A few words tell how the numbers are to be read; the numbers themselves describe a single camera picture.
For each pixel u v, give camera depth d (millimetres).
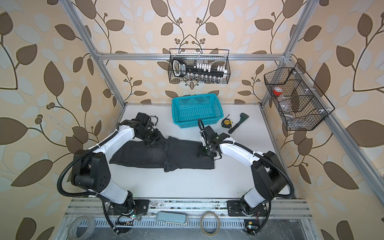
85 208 768
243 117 1111
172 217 669
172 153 887
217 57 911
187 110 1180
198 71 845
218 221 675
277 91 805
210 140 675
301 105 732
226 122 1050
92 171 449
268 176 437
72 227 669
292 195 422
